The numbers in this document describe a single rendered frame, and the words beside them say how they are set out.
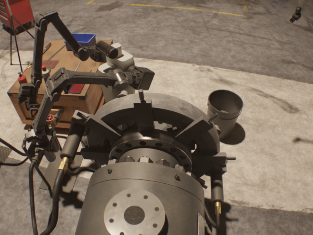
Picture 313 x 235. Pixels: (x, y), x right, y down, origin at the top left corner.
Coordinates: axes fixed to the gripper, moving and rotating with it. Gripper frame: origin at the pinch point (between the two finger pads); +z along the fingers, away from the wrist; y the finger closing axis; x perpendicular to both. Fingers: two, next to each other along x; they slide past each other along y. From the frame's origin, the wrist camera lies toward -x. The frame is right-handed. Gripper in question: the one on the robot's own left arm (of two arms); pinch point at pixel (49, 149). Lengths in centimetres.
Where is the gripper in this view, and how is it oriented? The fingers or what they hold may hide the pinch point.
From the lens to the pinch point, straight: 170.1
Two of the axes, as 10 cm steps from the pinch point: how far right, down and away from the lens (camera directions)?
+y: -1.0, 7.1, -7.0
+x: 10.0, 0.7, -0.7
